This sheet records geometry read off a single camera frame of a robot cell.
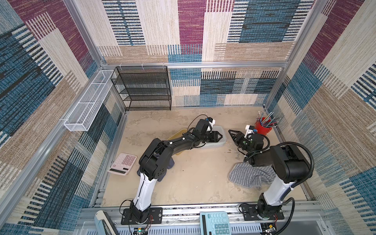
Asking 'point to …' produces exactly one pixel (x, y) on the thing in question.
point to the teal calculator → (214, 223)
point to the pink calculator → (123, 164)
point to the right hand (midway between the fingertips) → (230, 133)
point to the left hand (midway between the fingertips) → (221, 137)
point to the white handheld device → (103, 224)
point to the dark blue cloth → (170, 164)
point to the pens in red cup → (267, 121)
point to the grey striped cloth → (245, 174)
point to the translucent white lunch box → (216, 145)
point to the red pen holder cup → (261, 129)
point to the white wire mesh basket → (83, 113)
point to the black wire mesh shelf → (143, 87)
